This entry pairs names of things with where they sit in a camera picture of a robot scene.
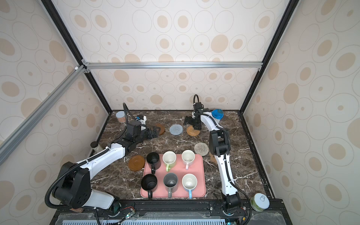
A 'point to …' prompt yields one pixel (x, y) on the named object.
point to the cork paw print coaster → (213, 158)
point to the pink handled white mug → (188, 156)
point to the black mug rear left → (153, 159)
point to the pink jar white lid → (121, 116)
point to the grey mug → (171, 183)
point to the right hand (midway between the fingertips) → (194, 125)
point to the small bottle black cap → (96, 146)
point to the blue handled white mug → (189, 181)
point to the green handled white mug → (169, 158)
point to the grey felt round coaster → (176, 129)
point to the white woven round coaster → (201, 148)
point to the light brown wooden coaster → (136, 162)
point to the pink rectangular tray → (197, 168)
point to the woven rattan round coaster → (191, 131)
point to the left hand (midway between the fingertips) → (159, 128)
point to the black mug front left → (149, 183)
